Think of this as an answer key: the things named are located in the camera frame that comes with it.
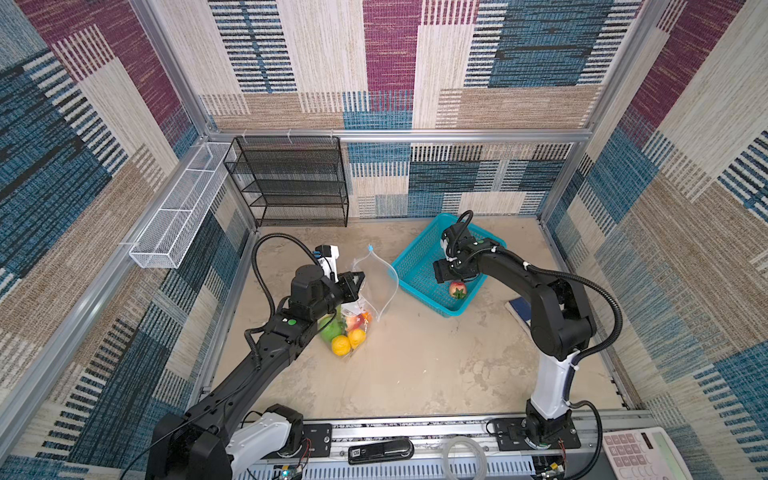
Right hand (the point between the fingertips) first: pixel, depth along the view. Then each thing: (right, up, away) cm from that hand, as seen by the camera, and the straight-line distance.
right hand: (448, 274), depth 96 cm
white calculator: (+40, -39, -26) cm, 62 cm away
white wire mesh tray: (-71, +11, -24) cm, 76 cm away
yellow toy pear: (-32, -19, -11) cm, 39 cm away
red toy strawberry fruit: (-27, -12, -10) cm, 32 cm away
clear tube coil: (+2, -40, -27) cm, 48 cm away
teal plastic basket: (-9, -1, +9) cm, 13 cm away
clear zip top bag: (-31, -14, -11) cm, 36 cm away
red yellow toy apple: (+3, -5, -1) cm, 5 cm away
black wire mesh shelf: (-54, +32, +14) cm, 65 cm away
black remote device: (-19, -38, -27) cm, 50 cm away
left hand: (-25, +3, -19) cm, 31 cm away
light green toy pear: (-34, -14, -10) cm, 38 cm away
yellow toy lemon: (-28, -17, -9) cm, 34 cm away
